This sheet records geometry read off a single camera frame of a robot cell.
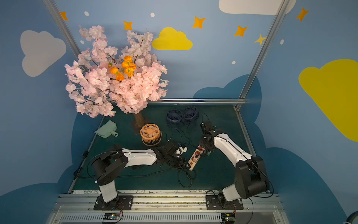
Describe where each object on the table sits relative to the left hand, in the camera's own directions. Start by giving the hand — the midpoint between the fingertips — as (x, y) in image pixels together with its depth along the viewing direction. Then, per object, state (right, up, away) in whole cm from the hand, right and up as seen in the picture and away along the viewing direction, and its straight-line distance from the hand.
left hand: (188, 165), depth 84 cm
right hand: (+11, +12, +5) cm, 17 cm away
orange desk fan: (-25, +18, +11) cm, 33 cm away
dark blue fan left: (-10, +29, +17) cm, 35 cm away
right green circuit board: (+20, -24, -12) cm, 33 cm away
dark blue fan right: (+2, +33, +21) cm, 39 cm away
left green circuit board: (-41, -23, -12) cm, 49 cm away
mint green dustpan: (-62, +20, +23) cm, 69 cm away
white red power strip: (+4, +5, 0) cm, 7 cm away
